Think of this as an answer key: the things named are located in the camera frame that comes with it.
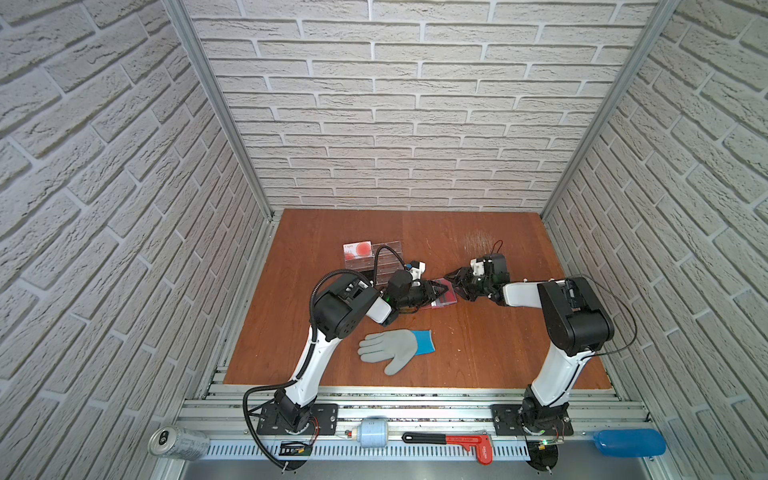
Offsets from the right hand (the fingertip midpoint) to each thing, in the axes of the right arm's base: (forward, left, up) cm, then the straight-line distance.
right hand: (445, 277), depth 97 cm
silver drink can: (-41, +65, +10) cm, 78 cm away
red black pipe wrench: (-46, 0, -2) cm, 46 cm away
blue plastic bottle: (-49, -35, -1) cm, 60 cm away
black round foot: (-50, -14, -4) cm, 52 cm away
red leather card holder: (-7, 0, -2) cm, 7 cm away
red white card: (+10, +29, +6) cm, 31 cm away
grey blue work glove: (-21, +17, -3) cm, 27 cm away
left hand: (-5, -1, +2) cm, 5 cm away
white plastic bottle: (-42, +26, +6) cm, 50 cm away
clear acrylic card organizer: (+9, +19, +1) cm, 21 cm away
